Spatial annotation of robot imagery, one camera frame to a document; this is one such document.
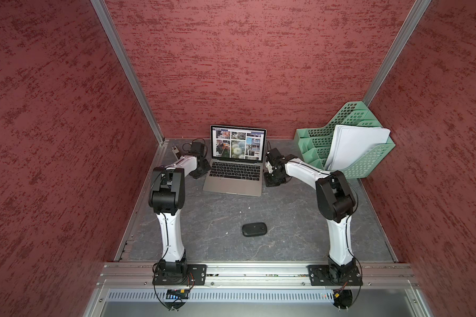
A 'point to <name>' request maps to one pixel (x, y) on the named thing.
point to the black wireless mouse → (254, 229)
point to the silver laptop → (237, 163)
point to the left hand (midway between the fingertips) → (205, 173)
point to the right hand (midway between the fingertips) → (269, 186)
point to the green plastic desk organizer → (315, 144)
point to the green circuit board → (174, 294)
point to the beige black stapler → (175, 151)
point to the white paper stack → (348, 140)
